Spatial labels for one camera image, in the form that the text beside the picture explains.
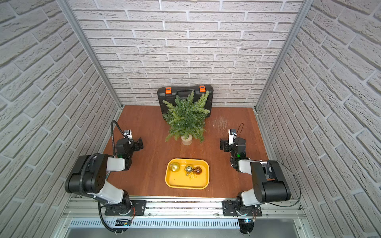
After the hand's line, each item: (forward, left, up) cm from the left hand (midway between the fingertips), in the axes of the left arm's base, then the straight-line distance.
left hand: (134, 136), depth 94 cm
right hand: (-2, -62, +1) cm, 62 cm away
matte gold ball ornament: (-20, -28, -1) cm, 34 cm away
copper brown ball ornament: (-22, -41, -2) cm, 46 cm away
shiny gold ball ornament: (-21, -36, -2) cm, 41 cm away
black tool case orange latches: (+17, -23, +21) cm, 36 cm away
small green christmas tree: (-5, -35, +25) cm, 43 cm away
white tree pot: (-3, -35, -2) cm, 35 cm away
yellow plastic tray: (-23, -35, -4) cm, 42 cm away
